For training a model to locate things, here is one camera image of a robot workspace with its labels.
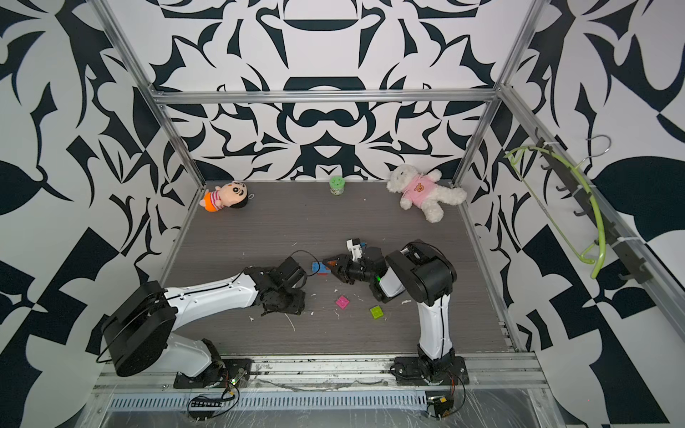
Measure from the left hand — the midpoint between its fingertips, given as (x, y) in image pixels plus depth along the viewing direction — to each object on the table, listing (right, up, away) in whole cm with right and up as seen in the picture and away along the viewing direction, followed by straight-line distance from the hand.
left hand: (298, 300), depth 86 cm
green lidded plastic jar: (+11, +39, +29) cm, 50 cm away
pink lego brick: (+14, 0, 0) cm, 14 cm away
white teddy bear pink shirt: (+46, +37, +21) cm, 62 cm away
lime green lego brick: (+25, -3, -3) cm, 25 cm away
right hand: (+8, +11, +4) cm, 14 cm away
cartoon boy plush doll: (-29, +35, +19) cm, 49 cm away
